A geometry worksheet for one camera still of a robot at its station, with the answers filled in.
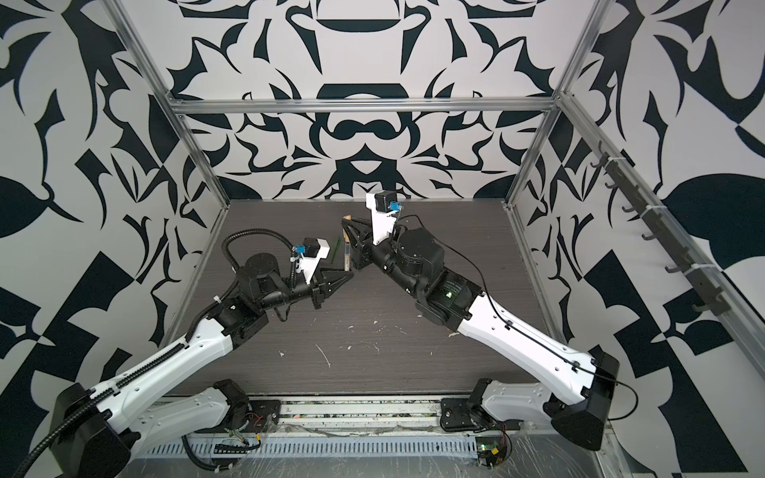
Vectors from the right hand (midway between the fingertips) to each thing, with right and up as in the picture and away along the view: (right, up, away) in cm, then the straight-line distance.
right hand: (345, 220), depth 58 cm
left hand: (0, -10, +9) cm, 13 cm away
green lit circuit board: (+32, -54, +13) cm, 64 cm away
